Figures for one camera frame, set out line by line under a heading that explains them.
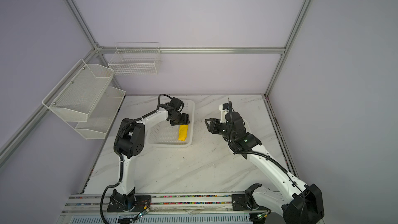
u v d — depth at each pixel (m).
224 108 0.68
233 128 0.55
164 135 1.00
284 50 0.93
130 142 0.57
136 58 0.96
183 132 0.97
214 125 0.65
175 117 0.86
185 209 0.73
